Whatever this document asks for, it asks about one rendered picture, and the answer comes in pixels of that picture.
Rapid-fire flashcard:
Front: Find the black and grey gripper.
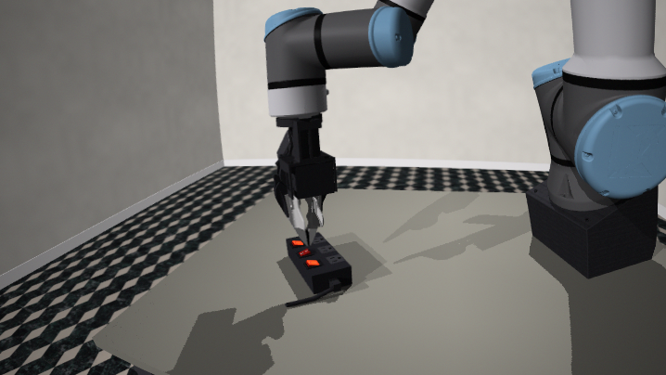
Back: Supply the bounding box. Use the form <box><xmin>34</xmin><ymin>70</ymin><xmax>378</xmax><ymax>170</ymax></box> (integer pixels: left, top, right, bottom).
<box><xmin>273</xmin><ymin>113</ymin><xmax>338</xmax><ymax>246</ymax></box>

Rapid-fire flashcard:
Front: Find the black power strip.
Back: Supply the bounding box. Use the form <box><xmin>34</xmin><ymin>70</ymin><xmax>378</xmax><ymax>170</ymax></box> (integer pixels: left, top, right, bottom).
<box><xmin>285</xmin><ymin>232</ymin><xmax>352</xmax><ymax>307</ymax></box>

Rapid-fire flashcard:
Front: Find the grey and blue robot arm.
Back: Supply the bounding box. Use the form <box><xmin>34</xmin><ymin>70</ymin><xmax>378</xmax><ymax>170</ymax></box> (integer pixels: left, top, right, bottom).
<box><xmin>263</xmin><ymin>0</ymin><xmax>666</xmax><ymax>211</ymax></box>

